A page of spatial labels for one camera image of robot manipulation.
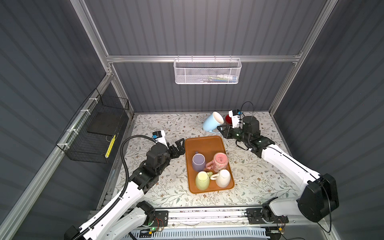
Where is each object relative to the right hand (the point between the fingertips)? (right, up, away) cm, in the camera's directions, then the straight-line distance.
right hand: (219, 128), depth 78 cm
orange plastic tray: (-1, -12, +24) cm, 27 cm away
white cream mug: (+1, -26, -1) cm, 27 cm away
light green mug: (-9, -27, -2) cm, 29 cm away
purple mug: (-11, -19, +7) cm, 23 cm away
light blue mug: (-4, +3, -1) cm, 5 cm away
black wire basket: (-64, -4, -7) cm, 64 cm away
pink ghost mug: (+1, -19, +2) cm, 19 cm away
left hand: (-22, -7, -5) cm, 23 cm away
